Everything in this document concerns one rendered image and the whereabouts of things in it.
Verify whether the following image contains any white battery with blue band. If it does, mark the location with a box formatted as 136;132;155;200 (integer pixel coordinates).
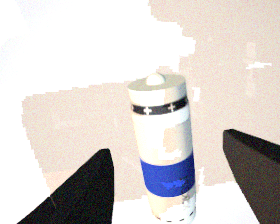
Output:
127;73;196;224

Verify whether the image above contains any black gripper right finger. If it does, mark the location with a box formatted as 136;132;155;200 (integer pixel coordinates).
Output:
222;129;280;224

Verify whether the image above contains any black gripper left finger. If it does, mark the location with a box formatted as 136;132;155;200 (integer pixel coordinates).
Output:
16;148;115;224

